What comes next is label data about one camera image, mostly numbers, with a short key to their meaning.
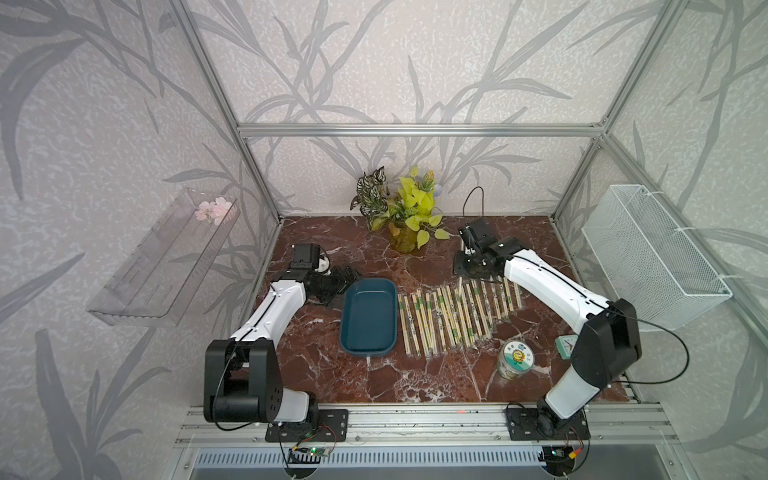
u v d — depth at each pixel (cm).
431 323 91
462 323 91
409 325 91
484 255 62
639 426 75
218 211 76
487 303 96
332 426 73
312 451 71
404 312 94
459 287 85
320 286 73
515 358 77
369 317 91
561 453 74
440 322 91
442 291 99
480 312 94
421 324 91
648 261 64
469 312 94
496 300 96
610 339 44
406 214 93
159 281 68
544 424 65
